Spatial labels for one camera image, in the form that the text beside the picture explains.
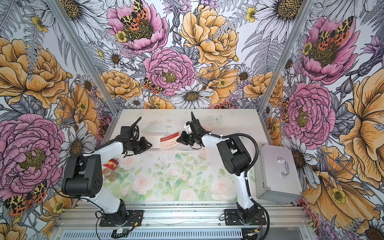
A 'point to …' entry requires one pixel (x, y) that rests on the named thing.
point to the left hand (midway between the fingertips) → (151, 149)
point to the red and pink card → (169, 141)
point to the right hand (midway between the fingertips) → (176, 143)
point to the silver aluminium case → (277, 178)
